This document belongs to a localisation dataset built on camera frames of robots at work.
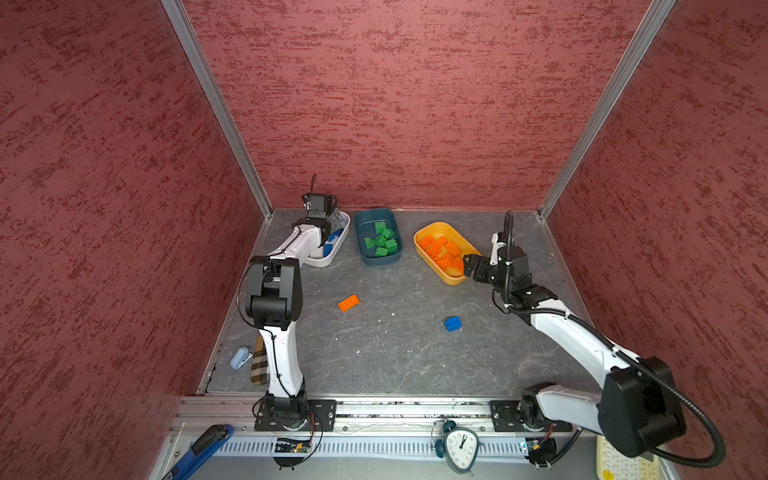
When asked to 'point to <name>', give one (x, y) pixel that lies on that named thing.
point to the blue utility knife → (203, 449)
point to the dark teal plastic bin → (365, 221)
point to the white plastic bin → (317, 257)
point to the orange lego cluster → (434, 251)
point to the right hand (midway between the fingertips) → (473, 264)
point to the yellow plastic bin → (444, 248)
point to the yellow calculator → (611, 464)
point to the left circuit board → (288, 445)
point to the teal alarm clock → (458, 446)
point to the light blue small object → (242, 356)
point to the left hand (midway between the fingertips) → (328, 226)
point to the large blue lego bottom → (335, 233)
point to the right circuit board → (541, 449)
